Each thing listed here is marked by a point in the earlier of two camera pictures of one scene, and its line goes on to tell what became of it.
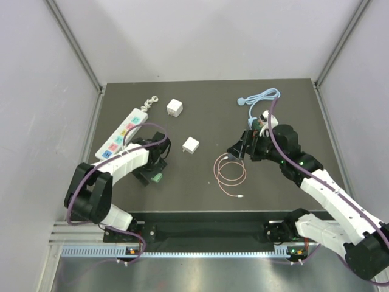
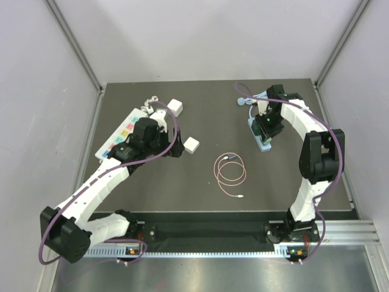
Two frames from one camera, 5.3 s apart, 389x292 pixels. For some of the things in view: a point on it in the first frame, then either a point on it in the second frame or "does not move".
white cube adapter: [174, 108] does not move
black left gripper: [157, 169] to [177, 148]
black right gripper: [240, 148] to [268, 132]
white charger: [191, 145] does not move
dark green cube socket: [256, 125] does not move
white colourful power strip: [115, 141] does not move
